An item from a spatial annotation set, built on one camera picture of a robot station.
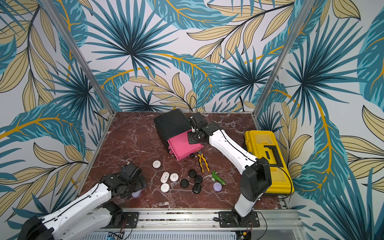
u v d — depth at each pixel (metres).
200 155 0.95
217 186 0.83
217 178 0.86
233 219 0.66
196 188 0.83
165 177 0.86
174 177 0.86
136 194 0.78
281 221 0.75
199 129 0.60
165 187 0.82
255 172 0.44
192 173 0.88
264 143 0.82
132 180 0.65
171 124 0.91
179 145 0.88
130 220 0.73
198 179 0.86
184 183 0.84
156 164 0.90
